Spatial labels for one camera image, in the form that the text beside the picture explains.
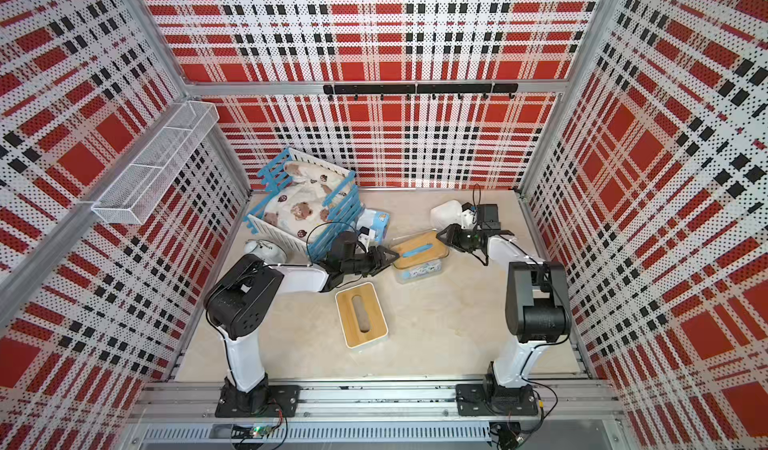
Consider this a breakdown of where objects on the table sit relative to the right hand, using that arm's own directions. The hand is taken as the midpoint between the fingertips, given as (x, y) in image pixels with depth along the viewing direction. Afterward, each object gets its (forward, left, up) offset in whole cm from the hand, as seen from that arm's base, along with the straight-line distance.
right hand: (443, 235), depth 94 cm
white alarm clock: (-6, +54, +1) cm, 55 cm away
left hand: (-7, +14, -2) cm, 15 cm away
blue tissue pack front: (-4, +8, -3) cm, 9 cm away
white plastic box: (+14, -3, -6) cm, 16 cm away
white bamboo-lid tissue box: (-23, +25, -7) cm, 35 cm away
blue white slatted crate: (+14, +33, +1) cm, 36 cm away
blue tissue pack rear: (+11, +23, -7) cm, 26 cm away
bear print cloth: (+15, +51, -1) cm, 53 cm away
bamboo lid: (-5, +2, -1) cm, 5 cm away
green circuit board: (-50, +47, -8) cm, 69 cm away
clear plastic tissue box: (-10, +8, -5) cm, 14 cm away
